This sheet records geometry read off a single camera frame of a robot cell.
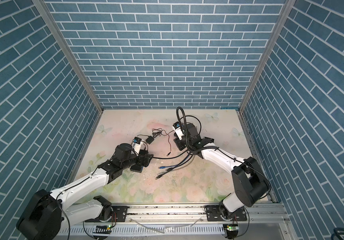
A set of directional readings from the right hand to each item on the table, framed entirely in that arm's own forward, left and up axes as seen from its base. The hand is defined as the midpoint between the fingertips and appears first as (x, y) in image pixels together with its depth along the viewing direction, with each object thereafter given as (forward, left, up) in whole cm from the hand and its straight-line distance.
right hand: (175, 136), depth 87 cm
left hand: (-10, +15, -4) cm, 19 cm away
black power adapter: (+4, +19, -12) cm, 23 cm away
